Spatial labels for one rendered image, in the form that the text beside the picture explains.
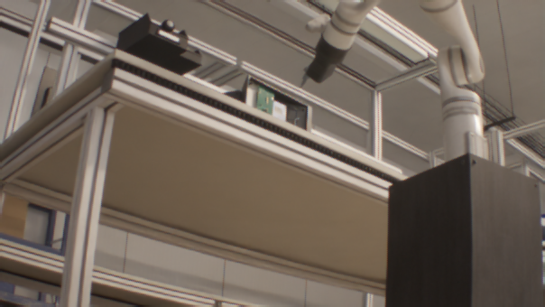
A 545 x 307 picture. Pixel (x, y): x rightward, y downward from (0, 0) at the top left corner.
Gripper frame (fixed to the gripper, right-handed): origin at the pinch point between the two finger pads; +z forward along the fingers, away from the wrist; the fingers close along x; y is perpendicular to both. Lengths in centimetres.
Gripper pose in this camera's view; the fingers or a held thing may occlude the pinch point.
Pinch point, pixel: (301, 87)
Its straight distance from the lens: 172.5
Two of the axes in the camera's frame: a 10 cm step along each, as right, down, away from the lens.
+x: 5.5, -4.4, 7.1
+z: -3.4, 6.6, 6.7
